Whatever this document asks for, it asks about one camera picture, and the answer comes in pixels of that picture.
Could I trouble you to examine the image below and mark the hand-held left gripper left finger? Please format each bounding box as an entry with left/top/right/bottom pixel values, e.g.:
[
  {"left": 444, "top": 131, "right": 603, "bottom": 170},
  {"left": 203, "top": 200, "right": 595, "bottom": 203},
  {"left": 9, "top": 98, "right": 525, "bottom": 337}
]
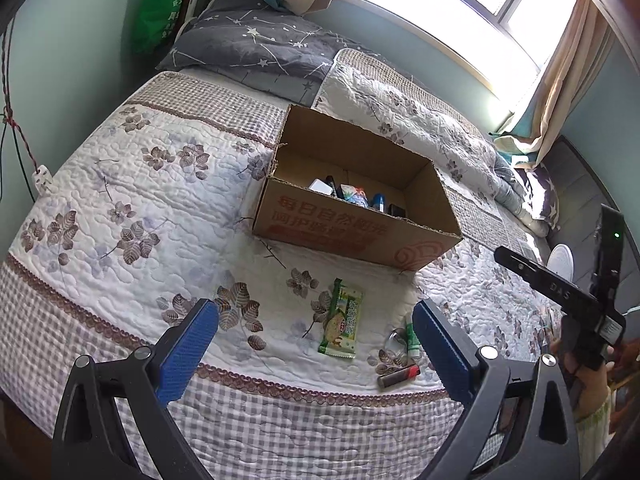
[{"left": 52, "top": 297, "right": 221, "bottom": 480}]

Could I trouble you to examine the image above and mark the person's right hand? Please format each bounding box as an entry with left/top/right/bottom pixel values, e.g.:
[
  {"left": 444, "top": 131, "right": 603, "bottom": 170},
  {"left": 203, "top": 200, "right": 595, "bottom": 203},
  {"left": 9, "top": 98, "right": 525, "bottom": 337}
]
[{"left": 549, "top": 339, "right": 640, "bottom": 418}]

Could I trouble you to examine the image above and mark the person's right forearm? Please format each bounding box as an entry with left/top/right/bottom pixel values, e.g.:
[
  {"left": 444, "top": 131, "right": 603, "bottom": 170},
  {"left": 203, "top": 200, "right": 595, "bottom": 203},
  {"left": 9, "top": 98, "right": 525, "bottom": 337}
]
[{"left": 572, "top": 390, "right": 622, "bottom": 480}]

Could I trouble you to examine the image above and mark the white round fan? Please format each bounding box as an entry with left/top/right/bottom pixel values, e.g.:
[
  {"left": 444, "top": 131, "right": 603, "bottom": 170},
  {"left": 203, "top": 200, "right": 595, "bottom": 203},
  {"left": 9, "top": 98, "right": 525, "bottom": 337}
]
[{"left": 546, "top": 244, "right": 574, "bottom": 281}]

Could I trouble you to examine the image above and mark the dark padded headboard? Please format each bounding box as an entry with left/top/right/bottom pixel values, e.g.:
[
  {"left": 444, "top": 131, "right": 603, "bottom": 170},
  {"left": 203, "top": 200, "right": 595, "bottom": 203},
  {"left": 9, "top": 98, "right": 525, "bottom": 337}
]
[{"left": 547, "top": 135, "right": 618, "bottom": 261}]

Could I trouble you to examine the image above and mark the red black lighter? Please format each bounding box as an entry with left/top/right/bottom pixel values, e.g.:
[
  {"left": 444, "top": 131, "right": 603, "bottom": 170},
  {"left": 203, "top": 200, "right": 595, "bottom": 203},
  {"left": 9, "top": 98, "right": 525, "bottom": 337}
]
[{"left": 376, "top": 365, "right": 422, "bottom": 390}]

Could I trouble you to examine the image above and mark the folded floral quilt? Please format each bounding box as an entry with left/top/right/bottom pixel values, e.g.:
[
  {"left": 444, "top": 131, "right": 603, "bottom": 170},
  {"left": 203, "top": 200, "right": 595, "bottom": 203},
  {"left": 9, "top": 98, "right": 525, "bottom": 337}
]
[{"left": 312, "top": 49, "right": 526, "bottom": 221}]

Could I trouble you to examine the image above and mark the beige curtain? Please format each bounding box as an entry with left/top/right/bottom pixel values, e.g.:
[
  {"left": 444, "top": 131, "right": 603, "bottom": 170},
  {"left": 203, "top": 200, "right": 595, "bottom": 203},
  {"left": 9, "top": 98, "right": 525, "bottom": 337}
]
[{"left": 492, "top": 0, "right": 616, "bottom": 167}]

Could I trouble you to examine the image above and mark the brown cardboard box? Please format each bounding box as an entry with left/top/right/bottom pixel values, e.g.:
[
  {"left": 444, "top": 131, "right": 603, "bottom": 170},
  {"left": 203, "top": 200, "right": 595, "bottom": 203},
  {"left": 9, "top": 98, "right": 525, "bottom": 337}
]
[{"left": 251, "top": 104, "right": 463, "bottom": 272}]

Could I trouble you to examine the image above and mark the white power strip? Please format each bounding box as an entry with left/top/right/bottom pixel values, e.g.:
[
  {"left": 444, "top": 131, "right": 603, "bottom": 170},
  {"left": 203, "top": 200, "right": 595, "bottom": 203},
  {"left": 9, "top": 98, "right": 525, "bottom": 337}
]
[{"left": 31, "top": 164, "right": 54, "bottom": 194}]

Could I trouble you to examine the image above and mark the floral quilted bed cover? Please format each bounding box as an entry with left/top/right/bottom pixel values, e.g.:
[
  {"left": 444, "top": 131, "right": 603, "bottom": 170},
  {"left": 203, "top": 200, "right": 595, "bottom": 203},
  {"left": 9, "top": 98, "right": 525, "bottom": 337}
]
[{"left": 0, "top": 70, "right": 566, "bottom": 480}]

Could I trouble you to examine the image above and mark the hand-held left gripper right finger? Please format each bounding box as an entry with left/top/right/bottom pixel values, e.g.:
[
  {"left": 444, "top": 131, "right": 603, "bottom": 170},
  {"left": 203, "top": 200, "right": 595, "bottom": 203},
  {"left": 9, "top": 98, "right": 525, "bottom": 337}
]
[{"left": 412, "top": 299, "right": 583, "bottom": 480}]

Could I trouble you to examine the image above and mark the grey star pillow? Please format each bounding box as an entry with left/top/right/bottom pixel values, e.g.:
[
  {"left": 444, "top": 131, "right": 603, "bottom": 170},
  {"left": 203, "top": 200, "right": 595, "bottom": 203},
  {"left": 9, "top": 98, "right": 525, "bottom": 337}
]
[{"left": 156, "top": 0, "right": 342, "bottom": 109}]

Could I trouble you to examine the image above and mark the green snack packet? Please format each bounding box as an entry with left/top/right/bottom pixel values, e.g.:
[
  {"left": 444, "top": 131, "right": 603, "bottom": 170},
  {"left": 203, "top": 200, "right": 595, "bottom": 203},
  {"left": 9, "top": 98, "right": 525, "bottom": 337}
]
[{"left": 317, "top": 277, "right": 365, "bottom": 360}]

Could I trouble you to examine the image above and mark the green white glue stick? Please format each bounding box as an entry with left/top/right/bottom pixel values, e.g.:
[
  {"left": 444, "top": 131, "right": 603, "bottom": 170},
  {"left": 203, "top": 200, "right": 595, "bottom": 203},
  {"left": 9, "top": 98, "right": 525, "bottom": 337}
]
[{"left": 404, "top": 321, "right": 424, "bottom": 360}]

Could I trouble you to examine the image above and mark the green plastic bag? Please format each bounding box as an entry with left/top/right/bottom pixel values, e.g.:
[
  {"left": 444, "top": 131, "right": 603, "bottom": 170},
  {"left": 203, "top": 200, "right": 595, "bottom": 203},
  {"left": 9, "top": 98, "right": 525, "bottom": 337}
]
[{"left": 131, "top": 0, "right": 194, "bottom": 56}]

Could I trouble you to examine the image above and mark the red twisted cord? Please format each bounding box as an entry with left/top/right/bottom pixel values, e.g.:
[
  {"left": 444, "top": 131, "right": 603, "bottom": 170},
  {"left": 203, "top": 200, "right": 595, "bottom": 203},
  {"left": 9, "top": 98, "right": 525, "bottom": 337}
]
[{"left": 0, "top": 35, "right": 42, "bottom": 169}]

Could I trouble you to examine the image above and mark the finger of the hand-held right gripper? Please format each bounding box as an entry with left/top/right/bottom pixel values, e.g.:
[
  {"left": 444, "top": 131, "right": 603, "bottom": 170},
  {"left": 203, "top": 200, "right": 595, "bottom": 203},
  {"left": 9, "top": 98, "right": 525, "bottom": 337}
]
[{"left": 494, "top": 246, "right": 601, "bottom": 313}]

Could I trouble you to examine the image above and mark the purple star pillow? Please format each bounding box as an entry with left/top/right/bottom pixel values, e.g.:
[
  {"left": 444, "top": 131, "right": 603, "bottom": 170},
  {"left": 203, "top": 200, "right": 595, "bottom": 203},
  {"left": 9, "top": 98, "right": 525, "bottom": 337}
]
[{"left": 515, "top": 165, "right": 562, "bottom": 232}]

